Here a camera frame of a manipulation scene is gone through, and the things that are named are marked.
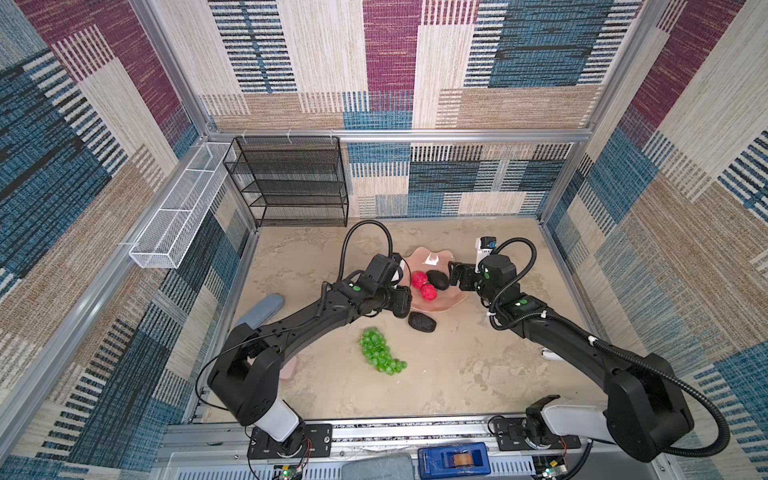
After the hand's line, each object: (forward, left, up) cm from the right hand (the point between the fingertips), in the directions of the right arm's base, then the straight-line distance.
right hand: (463, 267), depth 86 cm
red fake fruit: (+5, +11, -13) cm, 18 cm away
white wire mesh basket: (-1, +74, +18) cm, 76 cm away
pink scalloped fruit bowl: (+14, +9, -14) cm, 21 cm away
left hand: (-7, +17, -3) cm, 18 cm away
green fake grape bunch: (-19, +25, -12) cm, 34 cm away
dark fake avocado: (+4, +5, -13) cm, 14 cm away
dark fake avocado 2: (-10, +12, -13) cm, 20 cm away
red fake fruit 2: (0, +9, -13) cm, 15 cm away
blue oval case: (-4, +60, -14) cm, 62 cm away
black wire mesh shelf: (+41, +56, +1) cm, 69 cm away
